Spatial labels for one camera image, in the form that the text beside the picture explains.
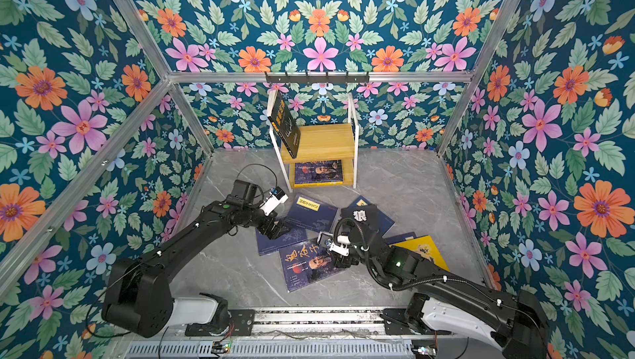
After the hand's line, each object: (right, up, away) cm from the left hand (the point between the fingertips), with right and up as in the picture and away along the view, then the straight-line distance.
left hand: (284, 215), depth 82 cm
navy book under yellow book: (+41, -10, +10) cm, 44 cm away
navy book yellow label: (+8, -2, +15) cm, 17 cm away
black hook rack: (+10, +50, +11) cm, 53 cm away
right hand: (+18, -4, -7) cm, 20 cm away
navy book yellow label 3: (+37, -5, +13) cm, 39 cm away
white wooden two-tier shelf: (+12, +26, +13) cm, 32 cm away
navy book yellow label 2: (+1, -9, +9) cm, 13 cm away
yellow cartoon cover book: (+49, -12, +4) cm, 51 cm away
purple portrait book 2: (+7, -17, +2) cm, 19 cm away
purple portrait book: (+10, +15, +22) cm, 28 cm away
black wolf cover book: (+29, -2, +13) cm, 32 cm away
